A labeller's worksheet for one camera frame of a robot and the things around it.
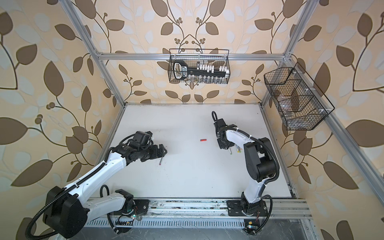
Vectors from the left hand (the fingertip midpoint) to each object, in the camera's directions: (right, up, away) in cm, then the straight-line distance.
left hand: (162, 152), depth 82 cm
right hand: (+40, +2, +12) cm, 41 cm away
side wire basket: (+71, +26, -8) cm, 76 cm away
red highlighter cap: (+24, +4, +18) cm, 30 cm away
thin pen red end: (-3, -8, +9) cm, 12 cm away
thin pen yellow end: (+41, -2, +12) cm, 43 cm away
